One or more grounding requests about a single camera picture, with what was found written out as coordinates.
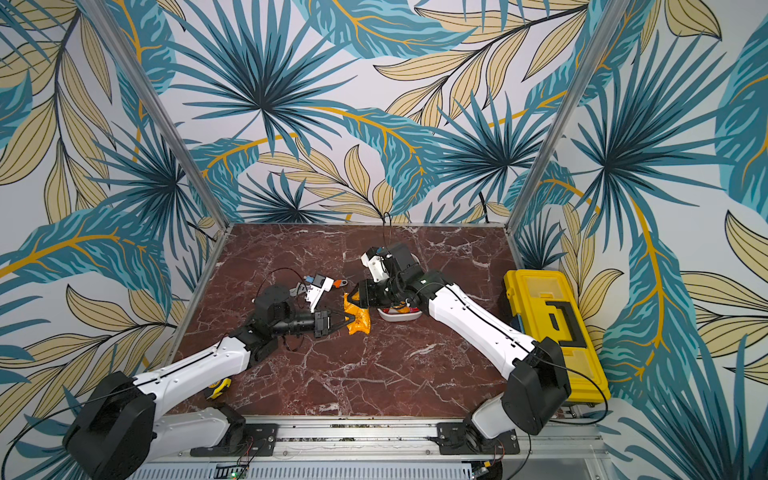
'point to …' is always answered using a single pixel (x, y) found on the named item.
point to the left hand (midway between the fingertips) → (351, 323)
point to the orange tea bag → (362, 320)
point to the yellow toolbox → (544, 307)
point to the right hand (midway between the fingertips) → (354, 297)
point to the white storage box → (399, 317)
